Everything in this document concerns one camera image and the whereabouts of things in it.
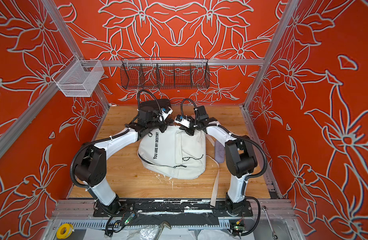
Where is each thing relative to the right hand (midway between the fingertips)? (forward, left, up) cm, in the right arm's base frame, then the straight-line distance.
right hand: (180, 124), depth 91 cm
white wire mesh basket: (+24, +63, +19) cm, 70 cm away
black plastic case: (-3, +11, +20) cm, 23 cm away
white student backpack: (-16, +3, -7) cm, 18 cm away
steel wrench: (-55, -43, -14) cm, 71 cm away
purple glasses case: (-14, -24, -11) cm, 30 cm away
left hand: (+1, +5, +6) cm, 8 cm away
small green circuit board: (-52, -27, -15) cm, 60 cm away
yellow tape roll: (-52, +54, -13) cm, 76 cm away
